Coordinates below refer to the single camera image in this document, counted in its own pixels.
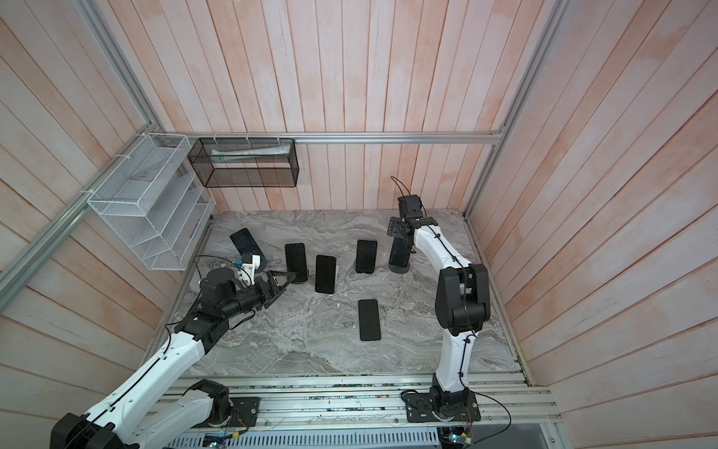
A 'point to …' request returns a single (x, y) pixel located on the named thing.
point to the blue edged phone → (366, 253)
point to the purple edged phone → (400, 252)
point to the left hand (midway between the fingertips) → (291, 287)
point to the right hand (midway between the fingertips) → (403, 227)
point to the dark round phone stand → (399, 269)
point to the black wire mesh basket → (245, 162)
